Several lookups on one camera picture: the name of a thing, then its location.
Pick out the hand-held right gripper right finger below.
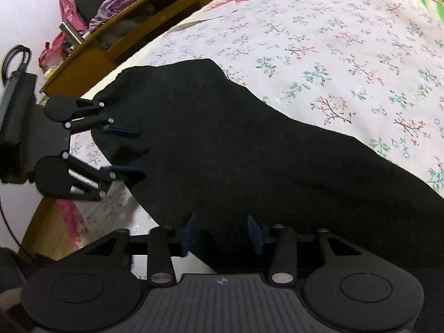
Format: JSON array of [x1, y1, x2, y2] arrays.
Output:
[[247, 214, 365, 288]]

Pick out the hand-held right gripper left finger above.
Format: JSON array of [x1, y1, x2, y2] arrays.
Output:
[[83, 214, 202, 288]]

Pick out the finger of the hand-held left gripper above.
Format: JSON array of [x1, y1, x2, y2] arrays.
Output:
[[61, 151, 147, 202], [63, 98, 140, 137]]

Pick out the black pants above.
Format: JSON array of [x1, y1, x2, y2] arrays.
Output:
[[90, 58, 444, 287]]

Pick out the wooden cabinet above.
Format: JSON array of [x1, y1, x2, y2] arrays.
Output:
[[39, 0, 241, 98]]

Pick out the metal flask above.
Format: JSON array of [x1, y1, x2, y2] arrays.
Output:
[[58, 22, 87, 46]]

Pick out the purple dotted cloth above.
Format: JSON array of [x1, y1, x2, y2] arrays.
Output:
[[88, 0, 140, 31]]

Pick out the pink floral cloth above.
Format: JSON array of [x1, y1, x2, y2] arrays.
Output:
[[37, 0, 91, 74]]

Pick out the white floral bed sheet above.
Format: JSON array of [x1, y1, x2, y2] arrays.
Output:
[[69, 0, 444, 262]]

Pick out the black cable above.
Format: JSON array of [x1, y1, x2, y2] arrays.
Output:
[[1, 44, 33, 84]]

